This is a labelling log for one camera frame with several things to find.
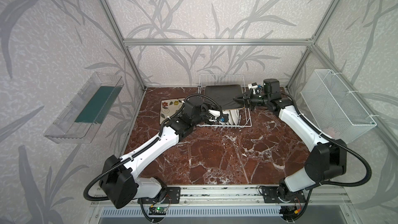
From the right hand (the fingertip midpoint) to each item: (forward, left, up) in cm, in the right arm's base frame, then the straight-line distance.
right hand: (234, 94), depth 78 cm
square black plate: (+3, +4, -4) cm, 7 cm away
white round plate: (-1, -3, -18) cm, 18 cm away
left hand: (-4, +7, +2) cm, 9 cm away
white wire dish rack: (+37, +13, -24) cm, 46 cm away
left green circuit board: (-46, +37, -29) cm, 66 cm away
